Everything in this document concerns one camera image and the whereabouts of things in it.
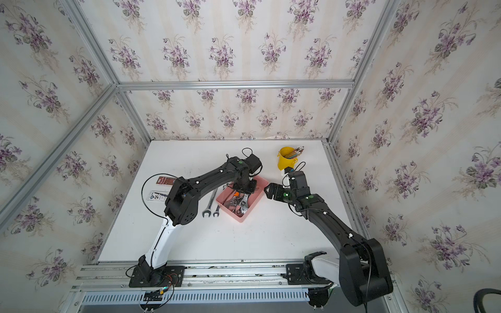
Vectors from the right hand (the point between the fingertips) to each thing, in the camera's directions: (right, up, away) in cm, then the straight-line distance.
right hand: (273, 190), depth 85 cm
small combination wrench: (-26, -11, +5) cm, 29 cm away
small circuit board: (-46, -37, -14) cm, 61 cm away
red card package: (-54, +3, +13) cm, 56 cm away
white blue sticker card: (-56, -4, +8) cm, 57 cm away
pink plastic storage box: (-23, -4, +6) cm, 24 cm away
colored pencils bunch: (+12, +17, +10) cm, 23 cm away
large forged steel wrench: (-13, -7, +5) cm, 16 cm away
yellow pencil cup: (+7, +12, +14) cm, 20 cm away
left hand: (-10, -3, +8) cm, 13 cm away
